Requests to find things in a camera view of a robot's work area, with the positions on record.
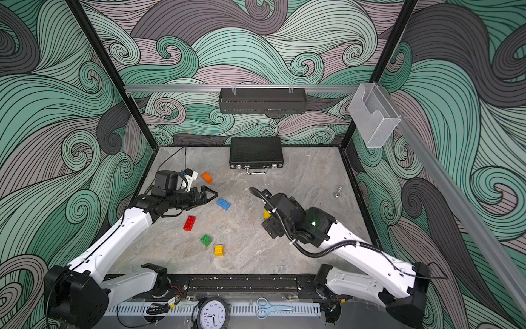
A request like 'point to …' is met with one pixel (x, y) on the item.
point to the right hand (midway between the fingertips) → (275, 214)
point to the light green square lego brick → (206, 240)
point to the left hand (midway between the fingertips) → (209, 195)
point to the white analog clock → (213, 313)
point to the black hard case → (256, 154)
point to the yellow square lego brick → (218, 250)
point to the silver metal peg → (337, 194)
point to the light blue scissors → (264, 306)
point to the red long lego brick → (190, 223)
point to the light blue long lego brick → (223, 203)
